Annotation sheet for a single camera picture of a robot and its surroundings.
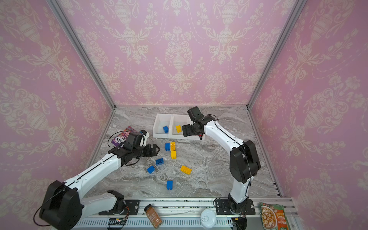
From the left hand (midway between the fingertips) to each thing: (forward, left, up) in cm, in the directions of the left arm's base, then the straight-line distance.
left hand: (155, 150), depth 85 cm
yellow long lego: (+8, -10, -9) cm, 16 cm away
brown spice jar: (-32, -3, -6) cm, 32 cm away
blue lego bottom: (-17, -10, -10) cm, 21 cm away
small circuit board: (-34, +17, -13) cm, 40 cm away
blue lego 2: (+7, -6, -8) cm, 12 cm away
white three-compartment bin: (+20, -7, -3) cm, 22 cm away
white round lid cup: (-33, -30, -4) cm, 44 cm away
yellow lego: (+21, -13, -6) cm, 25 cm away
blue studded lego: (-4, -2, -7) cm, 9 cm away
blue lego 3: (-8, +3, -10) cm, 13 cm away
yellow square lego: (+1, -10, -8) cm, 13 cm away
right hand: (+12, -22, +4) cm, 25 cm away
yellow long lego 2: (-8, -18, -10) cm, 22 cm away
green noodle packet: (-31, -63, -9) cm, 71 cm away
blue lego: (+20, -4, -7) cm, 22 cm away
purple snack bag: (+11, +27, -7) cm, 30 cm away
